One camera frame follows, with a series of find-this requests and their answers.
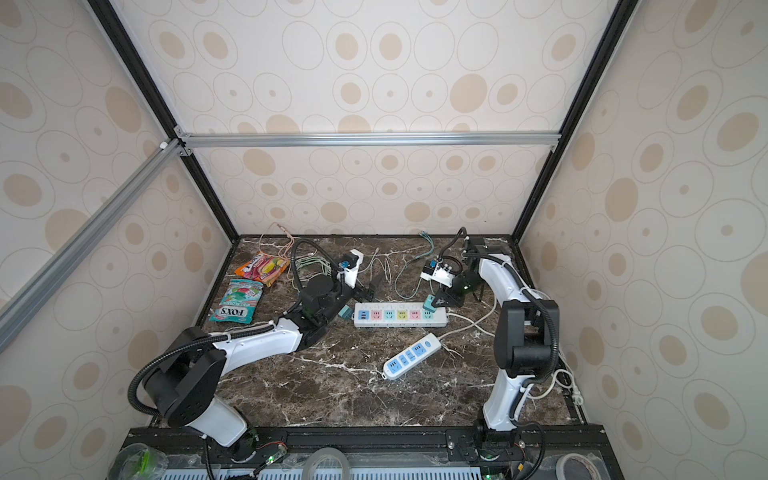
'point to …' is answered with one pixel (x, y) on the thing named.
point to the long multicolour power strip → (398, 315)
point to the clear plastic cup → (138, 461)
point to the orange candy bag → (263, 267)
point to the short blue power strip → (423, 348)
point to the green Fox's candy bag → (239, 302)
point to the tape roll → (560, 466)
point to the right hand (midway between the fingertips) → (442, 296)
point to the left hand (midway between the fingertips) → (375, 260)
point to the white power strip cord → (479, 327)
